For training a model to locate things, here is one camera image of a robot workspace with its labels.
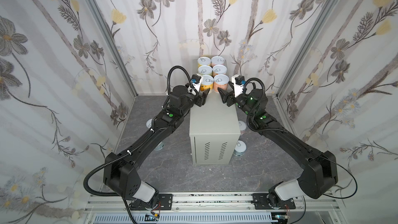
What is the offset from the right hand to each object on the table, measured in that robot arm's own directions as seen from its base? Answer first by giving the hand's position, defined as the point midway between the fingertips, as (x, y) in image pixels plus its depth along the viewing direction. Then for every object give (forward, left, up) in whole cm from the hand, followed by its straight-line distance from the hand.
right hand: (225, 80), depth 69 cm
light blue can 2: (-18, -13, -34) cm, 41 cm away
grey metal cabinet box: (-23, +5, -7) cm, 24 cm away
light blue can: (-16, +34, -41) cm, 55 cm away
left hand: (+1, +11, -3) cm, 11 cm away
